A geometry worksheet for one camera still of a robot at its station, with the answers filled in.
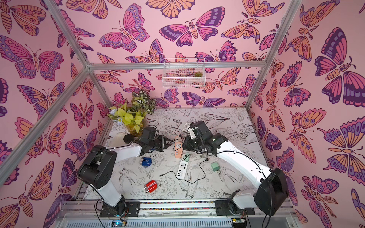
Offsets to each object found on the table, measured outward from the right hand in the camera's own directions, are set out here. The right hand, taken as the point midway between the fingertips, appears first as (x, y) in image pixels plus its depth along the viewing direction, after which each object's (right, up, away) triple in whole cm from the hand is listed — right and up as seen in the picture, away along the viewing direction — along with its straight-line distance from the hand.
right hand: (182, 144), depth 77 cm
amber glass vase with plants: (-30, +16, +11) cm, 36 cm away
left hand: (-5, +1, +14) cm, 15 cm away
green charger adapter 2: (+20, -15, +11) cm, 27 cm away
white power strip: (0, -17, +9) cm, 19 cm away
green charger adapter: (+2, -11, +11) cm, 16 cm away
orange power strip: (-3, -5, +18) cm, 19 cm away
